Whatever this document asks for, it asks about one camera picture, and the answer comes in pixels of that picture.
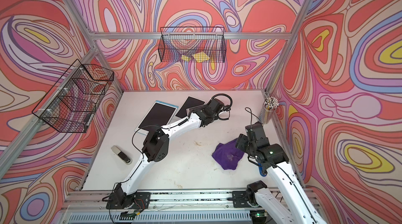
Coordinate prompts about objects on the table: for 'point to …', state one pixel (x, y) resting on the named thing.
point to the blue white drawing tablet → (159, 114)
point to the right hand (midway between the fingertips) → (242, 146)
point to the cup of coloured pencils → (269, 105)
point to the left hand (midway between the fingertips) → (213, 106)
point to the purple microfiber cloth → (227, 155)
